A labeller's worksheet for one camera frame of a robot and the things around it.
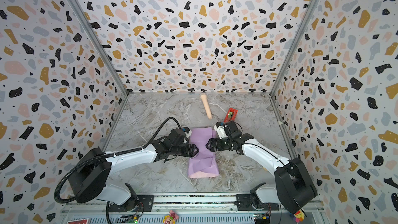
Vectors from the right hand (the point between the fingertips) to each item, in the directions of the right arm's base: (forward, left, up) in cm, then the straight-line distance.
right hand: (209, 143), depth 84 cm
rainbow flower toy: (-31, -41, -9) cm, 52 cm away
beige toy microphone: (+41, +5, -9) cm, 42 cm away
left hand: (-2, +8, -2) cm, 8 cm away
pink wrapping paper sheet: (-11, +2, 0) cm, 12 cm away
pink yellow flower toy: (-33, +17, -6) cm, 38 cm away
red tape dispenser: (+22, -13, -4) cm, 26 cm away
